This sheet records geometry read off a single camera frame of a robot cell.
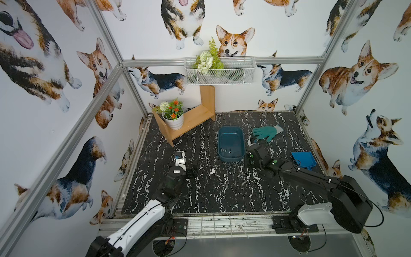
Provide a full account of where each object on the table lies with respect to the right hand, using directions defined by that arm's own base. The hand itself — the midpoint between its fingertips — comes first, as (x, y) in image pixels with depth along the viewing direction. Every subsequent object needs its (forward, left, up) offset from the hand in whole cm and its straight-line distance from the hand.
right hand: (248, 152), depth 87 cm
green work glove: (+23, -19, -11) cm, 32 cm away
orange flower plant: (+21, +42, +12) cm, 49 cm away
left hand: (-4, +32, +2) cm, 32 cm away
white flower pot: (+18, +43, +3) cm, 47 cm away
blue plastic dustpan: (+2, -35, -11) cm, 37 cm away
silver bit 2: (+7, +10, -10) cm, 16 cm away
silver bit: (+8, +12, -11) cm, 18 cm away
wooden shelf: (+30, +34, -4) cm, 46 cm away
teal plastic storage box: (+11, +8, -11) cm, 18 cm away
